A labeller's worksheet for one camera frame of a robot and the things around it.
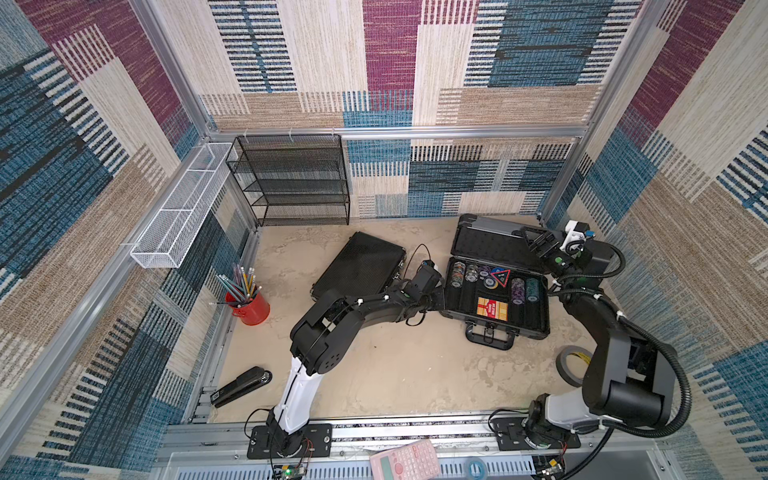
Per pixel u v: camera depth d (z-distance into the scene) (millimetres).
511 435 729
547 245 755
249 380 794
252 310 923
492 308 937
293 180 1108
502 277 992
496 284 998
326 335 528
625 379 437
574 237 762
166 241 705
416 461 700
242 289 892
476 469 700
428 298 812
